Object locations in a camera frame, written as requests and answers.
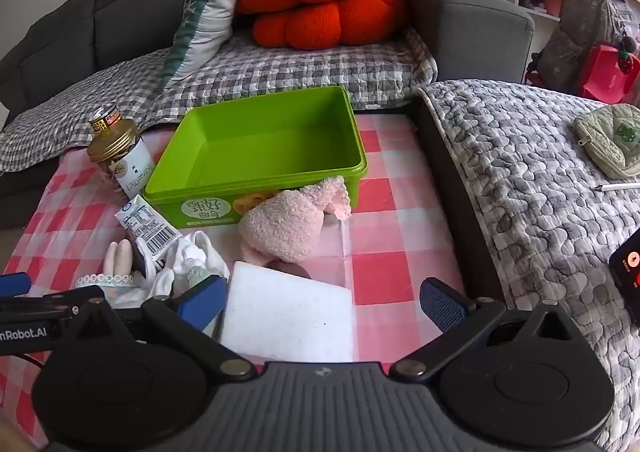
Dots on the white pen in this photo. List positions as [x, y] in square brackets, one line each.
[620, 186]

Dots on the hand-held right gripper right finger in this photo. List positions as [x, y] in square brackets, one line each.
[440, 304]

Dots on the pink fuzzy sock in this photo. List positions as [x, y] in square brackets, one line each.
[280, 227]

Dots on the green quilted pouch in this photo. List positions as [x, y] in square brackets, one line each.
[610, 137]

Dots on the grey sofa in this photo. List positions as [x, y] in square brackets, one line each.
[465, 17]

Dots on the black smartphone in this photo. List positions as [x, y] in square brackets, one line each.
[630, 272]

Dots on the cream lace-trimmed sock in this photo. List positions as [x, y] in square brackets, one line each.
[120, 257]

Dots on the white sponge block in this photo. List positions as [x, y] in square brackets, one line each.
[285, 312]

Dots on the glass jar with gold lid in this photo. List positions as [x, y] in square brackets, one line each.
[130, 167]

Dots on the green plastic box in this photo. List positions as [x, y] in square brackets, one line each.
[260, 147]

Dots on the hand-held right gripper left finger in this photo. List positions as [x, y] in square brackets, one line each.
[200, 304]

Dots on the strawberry charm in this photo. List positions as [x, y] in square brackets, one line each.
[626, 63]

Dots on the small bottle with dark label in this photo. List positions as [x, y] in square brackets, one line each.
[106, 120]

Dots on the grey checked quilted cushion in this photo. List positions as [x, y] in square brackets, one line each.
[300, 72]

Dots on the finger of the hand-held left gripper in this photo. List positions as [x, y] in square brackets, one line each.
[12, 284]

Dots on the grey backpack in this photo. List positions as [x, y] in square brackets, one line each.
[585, 27]

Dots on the pink checked tablecloth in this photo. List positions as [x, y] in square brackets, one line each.
[390, 272]

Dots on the grey patterned quilt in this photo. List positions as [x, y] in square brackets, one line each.
[525, 172]

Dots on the red bag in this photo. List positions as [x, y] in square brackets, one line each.
[602, 72]

